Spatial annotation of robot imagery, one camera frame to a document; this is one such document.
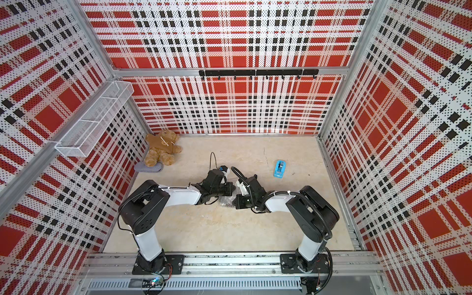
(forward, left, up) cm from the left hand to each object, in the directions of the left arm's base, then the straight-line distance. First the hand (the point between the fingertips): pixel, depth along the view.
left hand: (238, 187), depth 94 cm
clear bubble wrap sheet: (-8, +5, +1) cm, 9 cm away
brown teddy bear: (+24, +46, +5) cm, 52 cm away
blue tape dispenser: (+12, -23, 0) cm, 26 cm away
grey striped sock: (+14, +56, +1) cm, 58 cm away
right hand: (-8, +1, 0) cm, 8 cm away
